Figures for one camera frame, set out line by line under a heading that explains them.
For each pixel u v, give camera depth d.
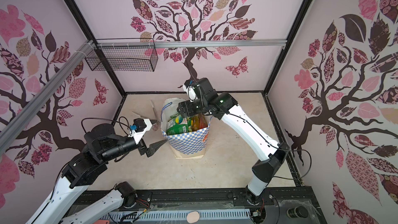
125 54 0.95
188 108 0.59
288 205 0.73
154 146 0.51
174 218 0.70
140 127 0.44
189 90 0.60
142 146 0.49
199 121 0.83
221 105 0.46
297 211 0.63
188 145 0.74
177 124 0.82
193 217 0.69
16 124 0.51
